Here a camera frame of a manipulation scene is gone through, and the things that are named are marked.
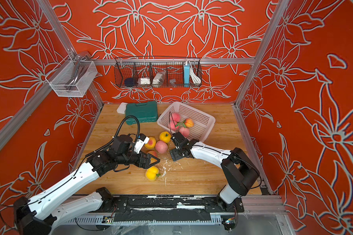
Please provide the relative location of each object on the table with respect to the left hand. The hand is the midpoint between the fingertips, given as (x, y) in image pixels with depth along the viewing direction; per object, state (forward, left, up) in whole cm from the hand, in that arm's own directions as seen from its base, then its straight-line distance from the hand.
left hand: (154, 157), depth 71 cm
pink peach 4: (+13, -1, -12) cm, 17 cm away
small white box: (+48, +36, -15) cm, 62 cm away
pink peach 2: (+29, -6, -12) cm, 32 cm away
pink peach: (+40, -8, -15) cm, 44 cm away
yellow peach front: (-3, +2, -12) cm, 13 cm away
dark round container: (+51, +25, +7) cm, 58 cm away
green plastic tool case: (+45, +16, -16) cm, 50 cm away
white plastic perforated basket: (+40, -12, -16) cm, 44 cm away
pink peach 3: (+24, -15, -10) cm, 30 cm away
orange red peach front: (+33, -18, -12) cm, 39 cm away
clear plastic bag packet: (+47, +3, +14) cm, 49 cm away
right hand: (+10, -10, -14) cm, 20 cm away
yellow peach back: (+20, -3, -12) cm, 23 cm away
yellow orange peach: (+9, +4, -14) cm, 17 cm away
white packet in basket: (+42, +11, +15) cm, 46 cm away
